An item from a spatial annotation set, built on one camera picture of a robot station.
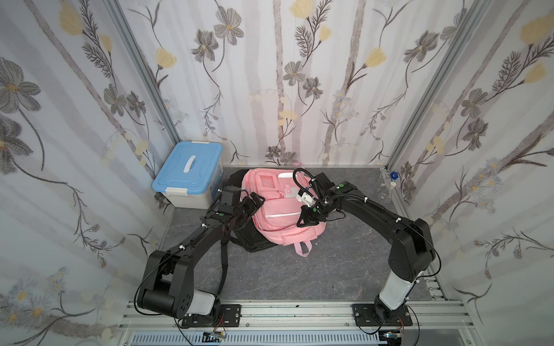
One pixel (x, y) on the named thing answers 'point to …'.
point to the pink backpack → (276, 219)
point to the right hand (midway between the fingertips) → (301, 220)
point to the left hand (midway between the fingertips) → (262, 203)
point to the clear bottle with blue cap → (385, 194)
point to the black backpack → (244, 233)
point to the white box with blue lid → (193, 175)
